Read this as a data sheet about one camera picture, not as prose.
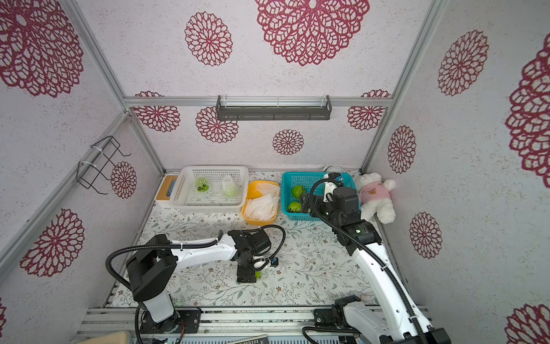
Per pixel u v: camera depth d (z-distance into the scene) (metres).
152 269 0.45
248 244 0.64
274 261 0.75
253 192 1.07
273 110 0.95
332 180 0.62
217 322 0.75
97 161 0.78
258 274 0.76
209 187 1.09
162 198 1.01
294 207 0.97
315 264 0.88
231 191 1.03
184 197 1.06
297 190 1.05
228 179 1.01
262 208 0.97
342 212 0.53
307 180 1.20
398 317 0.39
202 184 1.06
